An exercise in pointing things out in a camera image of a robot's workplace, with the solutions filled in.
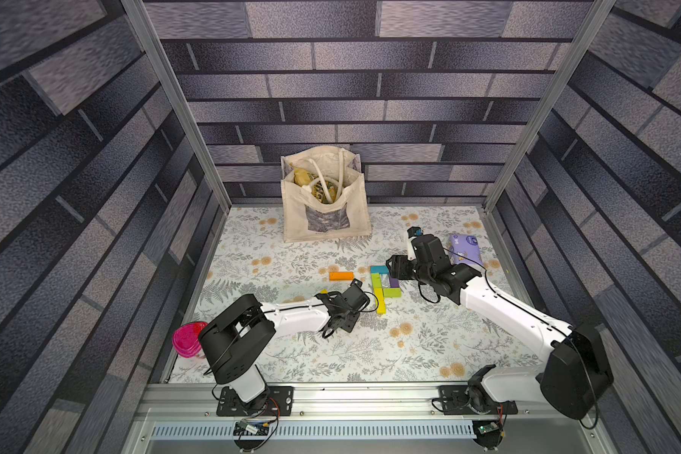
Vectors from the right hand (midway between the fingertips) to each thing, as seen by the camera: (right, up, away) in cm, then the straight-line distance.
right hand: (394, 259), depth 84 cm
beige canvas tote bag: (-23, +21, +13) cm, 34 cm away
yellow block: (-3, -16, +8) cm, 18 cm away
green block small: (-4, -9, +13) cm, 16 cm away
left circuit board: (-41, -42, -14) cm, 60 cm away
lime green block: (+1, -12, +10) cm, 16 cm away
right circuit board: (+22, -44, -12) cm, 50 cm away
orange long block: (-16, -7, +14) cm, 23 cm away
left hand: (-14, -18, +5) cm, 23 cm away
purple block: (+2, -10, +12) cm, 15 cm away
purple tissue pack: (+29, +4, +17) cm, 34 cm away
